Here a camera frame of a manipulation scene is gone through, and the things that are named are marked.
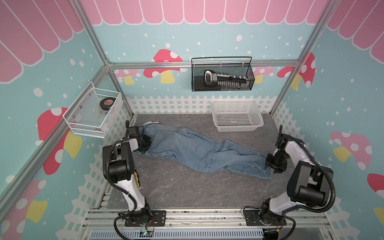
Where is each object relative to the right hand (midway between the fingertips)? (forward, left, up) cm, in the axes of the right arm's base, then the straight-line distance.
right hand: (269, 168), depth 86 cm
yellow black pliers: (-4, +77, -4) cm, 77 cm away
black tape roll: (+24, +90, +29) cm, 97 cm away
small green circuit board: (-30, +67, -7) cm, 74 cm away
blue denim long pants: (+14, +41, -4) cm, 43 cm away
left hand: (+22, +72, -2) cm, 75 cm away
